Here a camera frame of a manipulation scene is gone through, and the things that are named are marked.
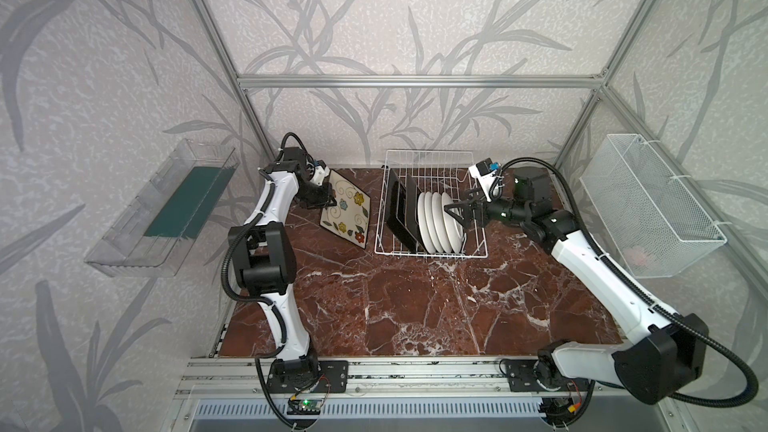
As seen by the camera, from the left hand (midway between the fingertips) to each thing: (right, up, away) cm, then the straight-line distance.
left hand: (336, 190), depth 93 cm
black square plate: (+24, -6, -7) cm, 25 cm away
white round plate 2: (+32, -9, -8) cm, 34 cm away
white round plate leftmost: (+27, -9, -8) cm, 30 cm away
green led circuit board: (-3, -53, -21) cm, 57 cm away
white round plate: (+29, -7, -8) cm, 31 cm away
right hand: (+35, 0, -18) cm, 39 cm away
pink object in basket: (+79, -16, -20) cm, 83 cm away
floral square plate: (+4, -9, +5) cm, 11 cm away
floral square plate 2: (+19, -7, -10) cm, 23 cm away
